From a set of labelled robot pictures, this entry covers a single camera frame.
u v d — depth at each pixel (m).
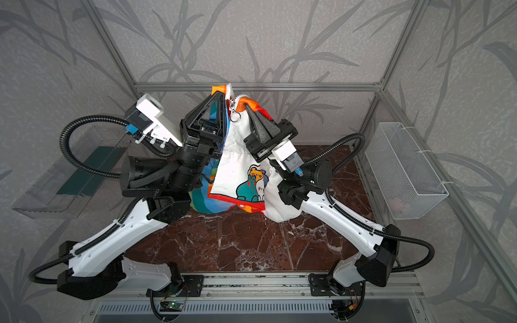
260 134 0.36
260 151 0.39
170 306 0.71
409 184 0.61
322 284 0.73
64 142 0.29
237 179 0.42
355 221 0.42
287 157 0.31
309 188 0.42
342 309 0.73
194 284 0.75
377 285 0.43
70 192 0.62
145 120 0.29
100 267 0.39
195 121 0.32
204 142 0.32
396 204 0.72
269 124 0.36
